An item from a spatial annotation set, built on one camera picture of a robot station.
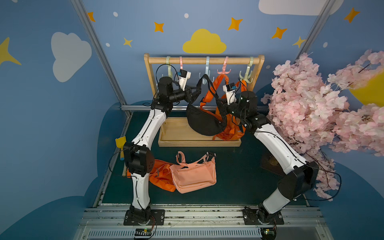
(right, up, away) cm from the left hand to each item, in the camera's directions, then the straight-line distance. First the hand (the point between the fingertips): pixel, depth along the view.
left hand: (200, 86), depth 76 cm
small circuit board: (-29, -74, -3) cm, 79 cm away
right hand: (+10, -6, +1) cm, 12 cm away
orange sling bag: (-22, -49, +6) cm, 54 cm away
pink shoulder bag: (-6, -50, +9) cm, 52 cm away
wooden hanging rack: (-16, -24, +32) cm, 44 cm away
